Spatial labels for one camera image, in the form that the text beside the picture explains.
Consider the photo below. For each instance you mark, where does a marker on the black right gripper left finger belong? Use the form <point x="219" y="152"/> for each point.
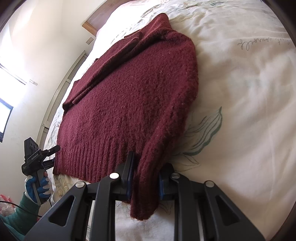
<point x="87" y="211"/>

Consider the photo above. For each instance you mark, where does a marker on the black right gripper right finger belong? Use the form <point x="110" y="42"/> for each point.
<point x="202" y="210"/>

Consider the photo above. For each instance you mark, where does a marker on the dark red knitted sweater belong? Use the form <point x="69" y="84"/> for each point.
<point x="135" y="97"/>

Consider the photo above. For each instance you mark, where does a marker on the green sleeved left forearm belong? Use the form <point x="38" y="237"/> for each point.
<point x="23" y="219"/>

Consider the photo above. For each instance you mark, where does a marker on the blue white gloved left hand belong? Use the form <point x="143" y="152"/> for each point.
<point x="37" y="191"/>

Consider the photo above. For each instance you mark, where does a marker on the dark framed window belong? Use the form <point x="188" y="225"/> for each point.
<point x="5" y="112"/>

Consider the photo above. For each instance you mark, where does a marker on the floral white bed cover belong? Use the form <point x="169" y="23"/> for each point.
<point x="240" y="132"/>

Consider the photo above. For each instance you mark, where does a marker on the brown wooden headboard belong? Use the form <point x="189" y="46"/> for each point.
<point x="100" y="16"/>

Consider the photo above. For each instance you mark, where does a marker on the beige wall switch plate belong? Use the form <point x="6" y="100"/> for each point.
<point x="89" y="41"/>

